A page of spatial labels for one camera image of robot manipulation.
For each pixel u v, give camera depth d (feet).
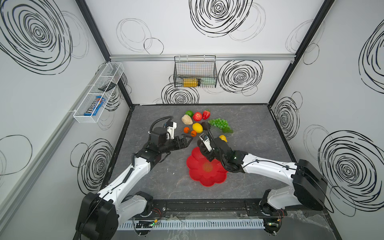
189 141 2.38
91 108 2.30
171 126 2.36
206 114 3.58
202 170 2.88
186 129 3.35
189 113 3.66
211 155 2.36
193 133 3.25
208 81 2.84
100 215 1.26
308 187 1.37
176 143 2.25
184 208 2.47
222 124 3.39
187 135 2.29
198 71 3.23
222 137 3.16
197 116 3.45
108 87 2.50
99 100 2.28
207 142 2.28
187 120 3.44
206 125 3.35
